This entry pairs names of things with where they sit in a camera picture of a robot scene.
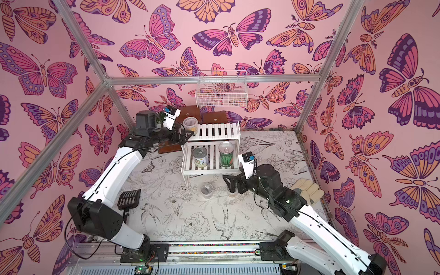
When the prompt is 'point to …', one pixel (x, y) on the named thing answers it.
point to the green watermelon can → (226, 149)
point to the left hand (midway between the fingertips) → (188, 127)
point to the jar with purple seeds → (207, 190)
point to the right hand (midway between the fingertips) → (229, 173)
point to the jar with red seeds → (232, 195)
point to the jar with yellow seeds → (191, 124)
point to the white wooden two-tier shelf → (214, 149)
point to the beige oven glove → (310, 190)
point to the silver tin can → (200, 157)
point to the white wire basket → (222, 89)
